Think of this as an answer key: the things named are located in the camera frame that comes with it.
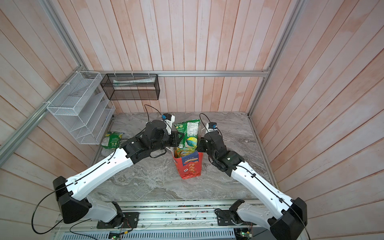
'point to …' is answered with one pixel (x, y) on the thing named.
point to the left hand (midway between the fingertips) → (183, 138)
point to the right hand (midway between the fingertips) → (200, 138)
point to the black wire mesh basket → (131, 86)
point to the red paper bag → (189, 166)
